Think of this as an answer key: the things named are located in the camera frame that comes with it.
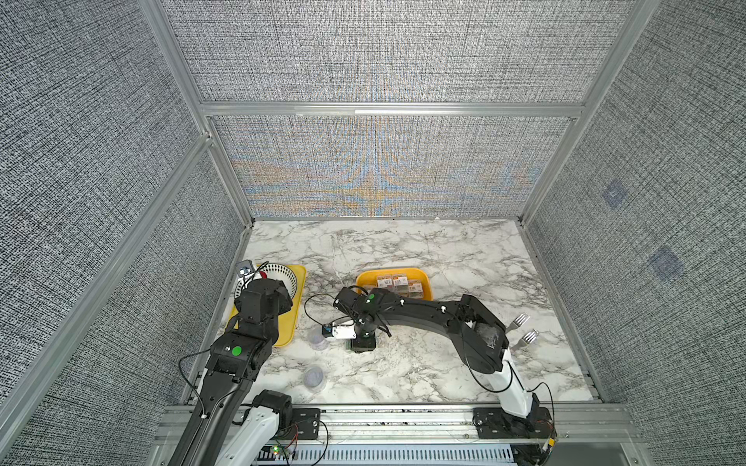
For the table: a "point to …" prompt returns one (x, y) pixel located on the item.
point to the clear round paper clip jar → (317, 340)
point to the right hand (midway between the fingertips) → (355, 331)
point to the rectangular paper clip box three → (400, 282)
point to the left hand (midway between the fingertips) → (273, 283)
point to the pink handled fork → (526, 339)
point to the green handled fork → (520, 319)
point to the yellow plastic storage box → (366, 279)
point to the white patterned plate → (276, 272)
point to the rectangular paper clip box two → (384, 282)
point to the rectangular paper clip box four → (415, 289)
